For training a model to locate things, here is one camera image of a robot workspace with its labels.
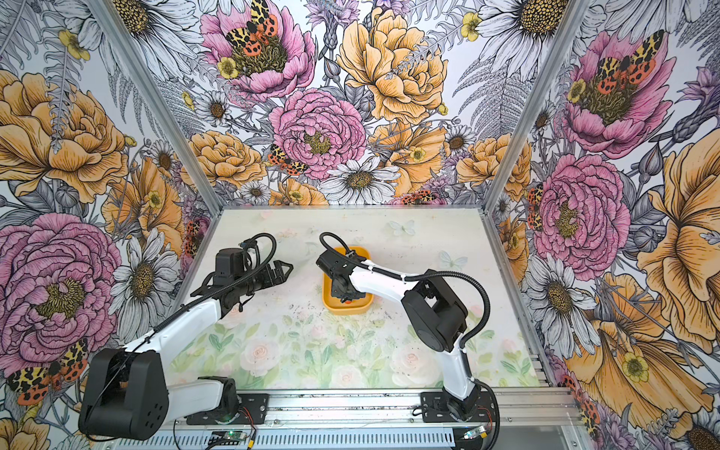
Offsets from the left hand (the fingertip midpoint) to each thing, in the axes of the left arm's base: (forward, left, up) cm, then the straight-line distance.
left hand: (281, 277), depth 88 cm
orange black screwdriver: (-5, -19, -6) cm, 21 cm away
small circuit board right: (-39, -53, -11) cm, 67 cm away
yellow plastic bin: (-7, -22, -6) cm, 24 cm away
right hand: (-3, -20, -7) cm, 22 cm away
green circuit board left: (-39, +7, -10) cm, 41 cm away
